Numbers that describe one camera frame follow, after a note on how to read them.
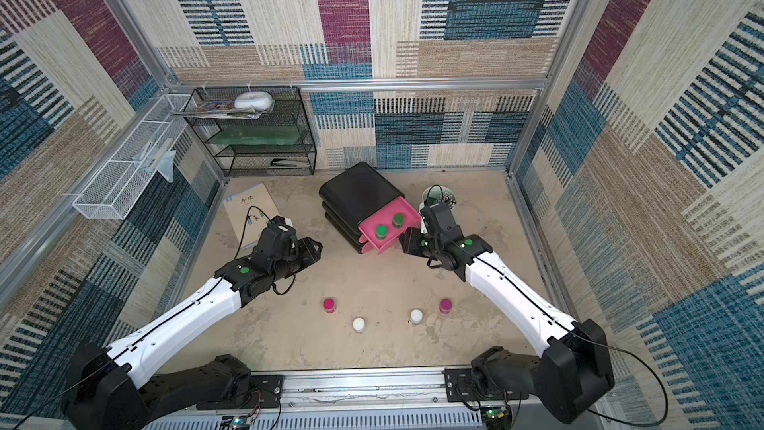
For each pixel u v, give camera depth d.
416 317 0.83
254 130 1.00
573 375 0.39
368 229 0.88
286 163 1.11
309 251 0.71
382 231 0.86
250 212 1.08
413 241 0.71
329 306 0.86
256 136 0.94
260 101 0.89
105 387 0.38
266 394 0.72
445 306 0.85
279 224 0.74
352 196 1.42
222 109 0.92
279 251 0.62
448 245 0.60
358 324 0.81
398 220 0.90
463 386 0.73
